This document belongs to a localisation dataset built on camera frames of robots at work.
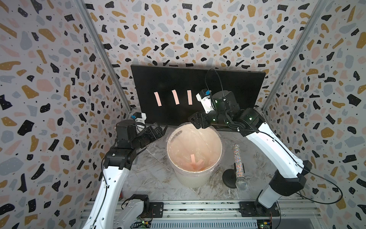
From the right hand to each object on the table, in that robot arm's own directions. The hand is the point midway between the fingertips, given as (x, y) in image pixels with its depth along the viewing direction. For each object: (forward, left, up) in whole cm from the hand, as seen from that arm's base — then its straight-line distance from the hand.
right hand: (194, 116), depth 63 cm
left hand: (-2, +15, -6) cm, 16 cm away
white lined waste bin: (-4, 0, -28) cm, 28 cm away
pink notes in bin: (-10, +1, -31) cm, 32 cm away
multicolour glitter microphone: (-22, -21, -18) cm, 35 cm away
